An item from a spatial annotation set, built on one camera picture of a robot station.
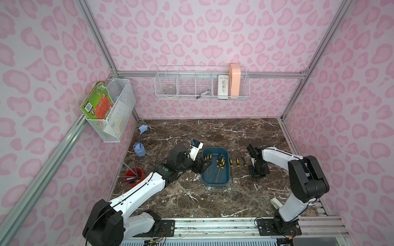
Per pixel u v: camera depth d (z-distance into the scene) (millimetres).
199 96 926
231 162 952
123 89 819
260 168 780
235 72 823
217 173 903
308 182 475
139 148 933
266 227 728
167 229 732
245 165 943
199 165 685
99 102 720
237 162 952
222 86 911
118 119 843
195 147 691
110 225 390
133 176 806
